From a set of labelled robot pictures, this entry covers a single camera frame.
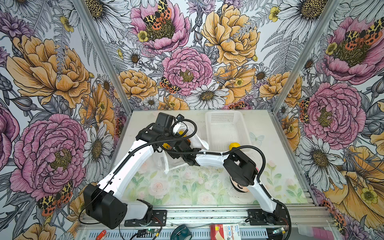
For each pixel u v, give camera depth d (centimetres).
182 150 74
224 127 107
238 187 78
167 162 71
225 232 67
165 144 69
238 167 57
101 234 70
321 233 69
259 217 75
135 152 48
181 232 63
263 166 53
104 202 38
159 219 73
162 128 58
